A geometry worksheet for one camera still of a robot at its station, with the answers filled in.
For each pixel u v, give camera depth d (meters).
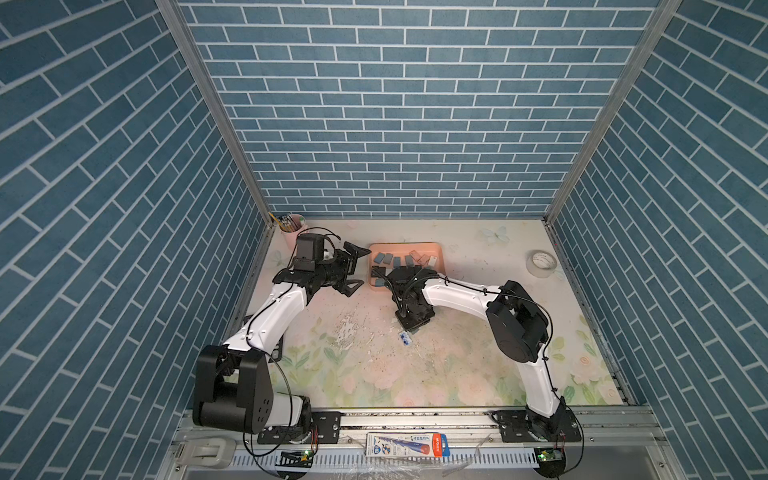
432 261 1.08
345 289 0.77
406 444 0.71
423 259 1.08
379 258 1.08
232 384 0.44
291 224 0.98
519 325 0.53
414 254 1.09
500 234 1.17
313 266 0.65
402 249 1.12
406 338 0.89
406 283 0.74
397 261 1.08
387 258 1.08
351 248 0.77
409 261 1.08
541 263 1.08
